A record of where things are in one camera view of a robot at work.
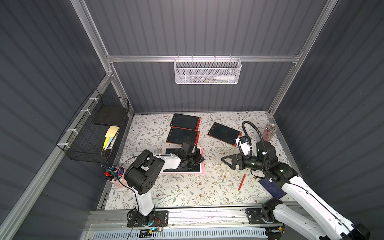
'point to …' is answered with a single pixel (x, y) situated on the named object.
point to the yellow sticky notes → (110, 134)
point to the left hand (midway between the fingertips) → (206, 160)
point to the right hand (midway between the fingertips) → (229, 158)
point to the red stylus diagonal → (242, 180)
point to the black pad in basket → (110, 115)
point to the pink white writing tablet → (198, 168)
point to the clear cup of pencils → (269, 130)
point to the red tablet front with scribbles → (178, 136)
